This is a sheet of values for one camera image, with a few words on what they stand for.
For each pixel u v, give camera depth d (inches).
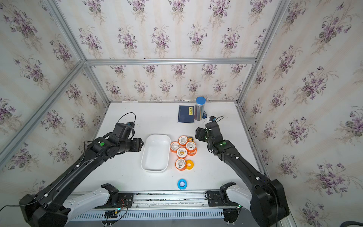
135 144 26.2
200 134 28.9
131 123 27.0
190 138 37.8
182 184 30.9
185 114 43.7
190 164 33.9
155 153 36.7
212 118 28.8
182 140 37.2
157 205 28.4
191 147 34.9
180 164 33.2
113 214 28.2
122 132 22.0
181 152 34.7
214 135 24.1
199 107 37.7
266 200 15.4
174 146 36.6
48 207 14.7
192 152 34.7
